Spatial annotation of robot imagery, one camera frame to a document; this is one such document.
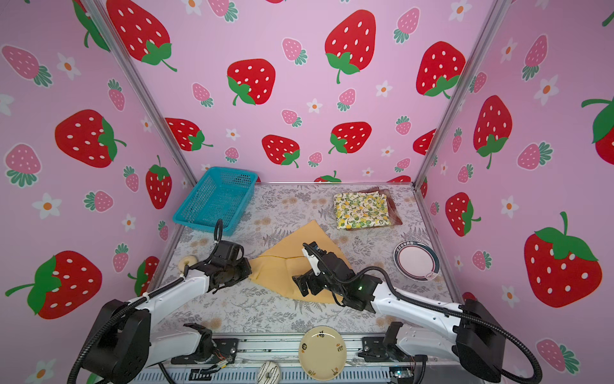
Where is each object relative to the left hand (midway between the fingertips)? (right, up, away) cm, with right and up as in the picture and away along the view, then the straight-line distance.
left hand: (251, 268), depth 89 cm
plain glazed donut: (-26, +3, +3) cm, 26 cm away
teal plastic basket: (-22, +30, +29) cm, 47 cm away
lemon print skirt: (+45, +22, +15) cm, 52 cm away
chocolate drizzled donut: (+11, -26, -20) cm, 34 cm away
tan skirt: (+10, +2, 0) cm, 10 cm away
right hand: (+20, +3, -12) cm, 24 cm away
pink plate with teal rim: (+65, +2, +5) cm, 66 cm away
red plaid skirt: (+60, +19, +17) cm, 66 cm away
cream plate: (+27, -23, -16) cm, 38 cm away
